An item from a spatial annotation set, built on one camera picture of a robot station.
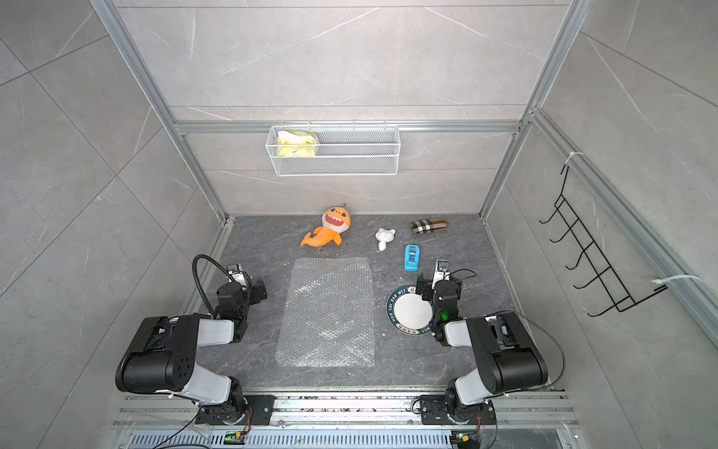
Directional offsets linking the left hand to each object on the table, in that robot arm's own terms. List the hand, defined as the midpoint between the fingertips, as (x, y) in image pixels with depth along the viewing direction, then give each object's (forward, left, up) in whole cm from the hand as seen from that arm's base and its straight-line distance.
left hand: (246, 277), depth 94 cm
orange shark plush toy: (+23, -30, +2) cm, 38 cm away
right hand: (-2, -66, +1) cm, 66 cm away
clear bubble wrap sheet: (-12, -28, -5) cm, 31 cm away
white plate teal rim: (-11, -55, -9) cm, 57 cm away
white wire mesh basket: (+39, -34, +23) cm, 57 cm away
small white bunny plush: (+19, -49, -3) cm, 53 cm away
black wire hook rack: (-19, -96, +25) cm, 101 cm away
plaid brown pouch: (+25, -68, -4) cm, 73 cm away
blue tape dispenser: (+9, -59, -4) cm, 60 cm away
